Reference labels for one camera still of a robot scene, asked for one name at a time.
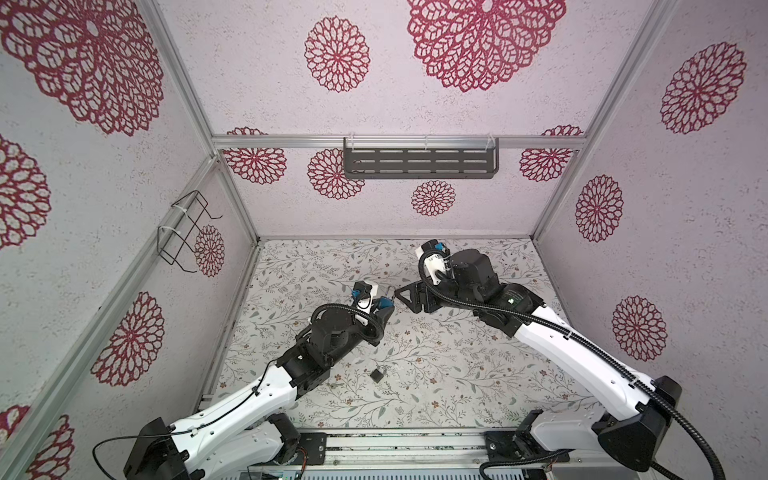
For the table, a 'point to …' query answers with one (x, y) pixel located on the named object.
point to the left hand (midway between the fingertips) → (384, 308)
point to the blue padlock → (385, 302)
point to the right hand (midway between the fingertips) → (406, 283)
